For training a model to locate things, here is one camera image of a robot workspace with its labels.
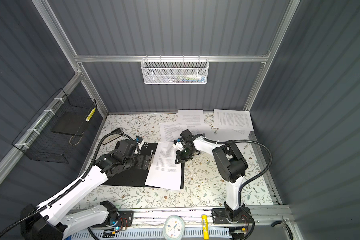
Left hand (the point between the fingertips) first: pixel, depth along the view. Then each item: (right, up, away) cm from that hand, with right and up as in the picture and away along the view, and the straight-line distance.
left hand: (142, 156), depth 79 cm
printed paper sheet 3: (+64, +11, +30) cm, 71 cm away
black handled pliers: (+71, -30, -7) cm, 78 cm away
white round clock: (+18, -31, -11) cm, 37 cm away
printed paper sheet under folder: (+12, +12, +30) cm, 35 cm away
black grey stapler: (-28, +9, +26) cm, 39 cm away
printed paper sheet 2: (+11, -11, +10) cm, 19 cm away
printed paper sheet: (+61, +22, +37) cm, 75 cm away
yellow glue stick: (+32, -30, -8) cm, 45 cm away
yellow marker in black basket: (-29, +23, +2) cm, 37 cm away
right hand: (+19, -6, +11) cm, 23 cm away
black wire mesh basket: (-40, +19, -3) cm, 45 cm away
